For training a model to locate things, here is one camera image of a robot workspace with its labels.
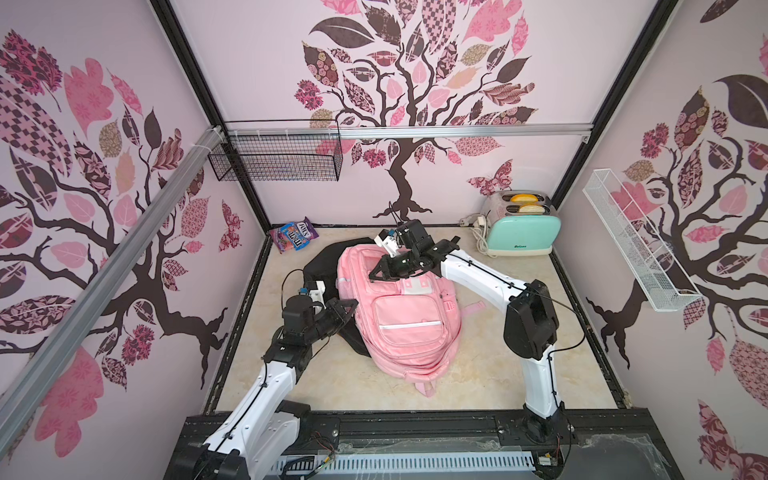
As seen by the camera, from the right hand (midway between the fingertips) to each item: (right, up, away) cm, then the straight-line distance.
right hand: (371, 278), depth 83 cm
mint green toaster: (+51, +18, +17) cm, 57 cm away
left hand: (-4, -8, -4) cm, 9 cm away
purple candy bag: (-33, +14, +31) cm, 47 cm away
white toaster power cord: (+39, +18, +28) cm, 51 cm away
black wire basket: (-42, +47, +39) cm, 74 cm away
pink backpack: (+10, -13, -2) cm, 17 cm away
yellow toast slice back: (+53, +27, +20) cm, 63 cm away
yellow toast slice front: (+54, +22, +17) cm, 61 cm away
